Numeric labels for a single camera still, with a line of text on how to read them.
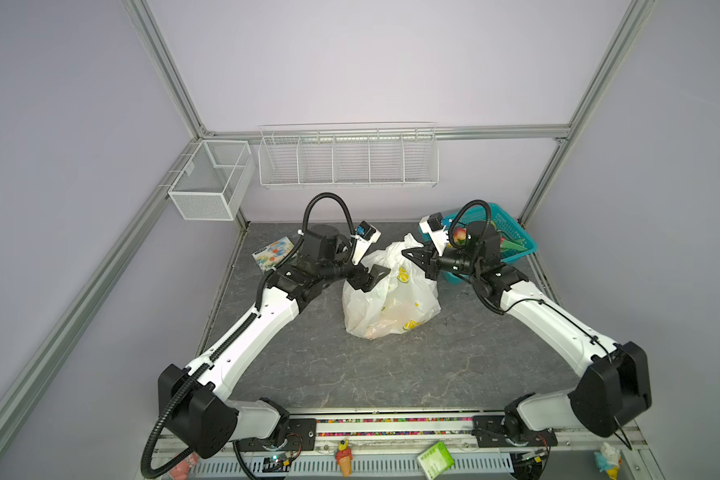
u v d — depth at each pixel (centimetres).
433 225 63
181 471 67
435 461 68
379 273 69
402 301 84
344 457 69
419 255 69
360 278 64
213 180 103
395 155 107
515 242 102
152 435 35
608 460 68
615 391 41
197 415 38
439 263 67
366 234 62
